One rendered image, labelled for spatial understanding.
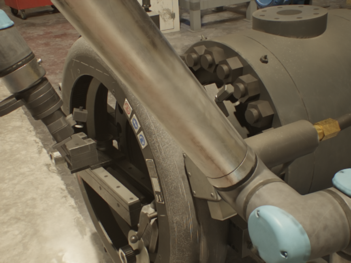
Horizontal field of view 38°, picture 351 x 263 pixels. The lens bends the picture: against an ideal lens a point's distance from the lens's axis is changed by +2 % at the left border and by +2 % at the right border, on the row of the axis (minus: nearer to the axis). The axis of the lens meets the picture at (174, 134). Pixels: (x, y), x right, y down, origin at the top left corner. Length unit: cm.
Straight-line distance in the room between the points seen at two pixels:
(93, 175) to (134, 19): 83
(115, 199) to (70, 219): 101
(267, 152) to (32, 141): 224
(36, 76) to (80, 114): 13
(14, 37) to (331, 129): 70
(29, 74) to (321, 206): 67
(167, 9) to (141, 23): 464
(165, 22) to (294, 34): 390
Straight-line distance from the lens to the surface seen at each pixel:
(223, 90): 101
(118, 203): 131
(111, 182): 135
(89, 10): 64
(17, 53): 114
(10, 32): 114
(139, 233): 125
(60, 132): 118
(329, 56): 147
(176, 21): 537
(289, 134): 108
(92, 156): 143
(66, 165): 145
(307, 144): 110
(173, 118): 72
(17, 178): 275
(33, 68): 115
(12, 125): 341
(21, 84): 114
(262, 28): 150
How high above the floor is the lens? 125
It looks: 25 degrees down
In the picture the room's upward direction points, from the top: 4 degrees counter-clockwise
